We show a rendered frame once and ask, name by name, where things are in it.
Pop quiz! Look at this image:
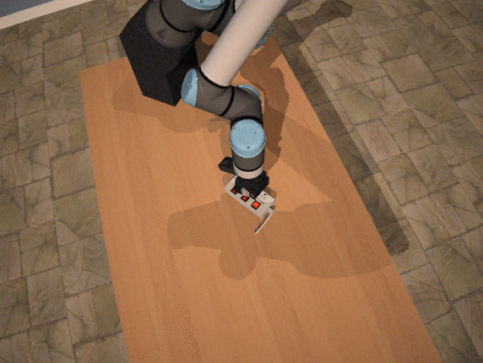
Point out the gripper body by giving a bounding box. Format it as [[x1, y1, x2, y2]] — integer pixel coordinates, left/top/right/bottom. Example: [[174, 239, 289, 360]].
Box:
[[235, 171, 269, 200]]

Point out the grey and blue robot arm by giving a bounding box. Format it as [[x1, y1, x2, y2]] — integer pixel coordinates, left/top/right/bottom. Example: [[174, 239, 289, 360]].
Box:
[[145, 0, 307, 179]]

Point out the beige power strip panel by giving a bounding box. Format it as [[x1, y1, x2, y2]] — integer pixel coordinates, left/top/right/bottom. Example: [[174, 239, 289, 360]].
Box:
[[225, 175, 275, 226]]

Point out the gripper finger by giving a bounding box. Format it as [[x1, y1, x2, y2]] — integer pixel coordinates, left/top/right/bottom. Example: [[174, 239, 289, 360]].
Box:
[[234, 183, 251, 198]]

